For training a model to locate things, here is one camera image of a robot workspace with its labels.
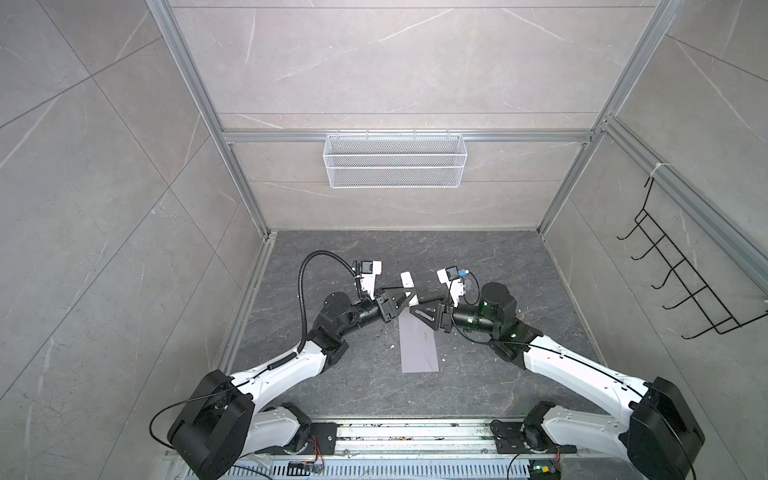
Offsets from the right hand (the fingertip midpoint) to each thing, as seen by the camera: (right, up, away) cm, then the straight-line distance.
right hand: (414, 307), depth 71 cm
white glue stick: (-1, +6, -2) cm, 7 cm away
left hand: (0, +5, -2) cm, 6 cm away
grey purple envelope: (+3, -15, +20) cm, 25 cm away
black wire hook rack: (+62, 0, -11) cm, 63 cm away
